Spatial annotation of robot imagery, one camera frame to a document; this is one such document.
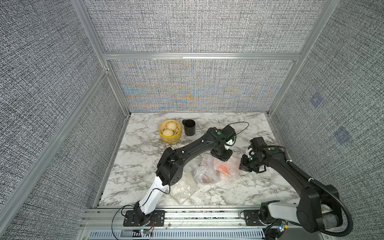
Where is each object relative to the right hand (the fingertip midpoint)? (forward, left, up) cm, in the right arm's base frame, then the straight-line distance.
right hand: (239, 163), depth 84 cm
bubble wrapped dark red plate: (-3, +19, -1) cm, 19 cm away
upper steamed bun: (+31, +40, -4) cm, 51 cm away
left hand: (+1, +6, +2) cm, 6 cm away
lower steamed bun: (+24, +42, -3) cm, 49 cm away
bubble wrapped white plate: (-14, +32, -4) cm, 35 cm away
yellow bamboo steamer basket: (+22, +37, -5) cm, 43 cm away
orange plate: (-3, +8, -2) cm, 9 cm away
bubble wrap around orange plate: (-4, +6, -2) cm, 7 cm away
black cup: (+29, +28, -3) cm, 40 cm away
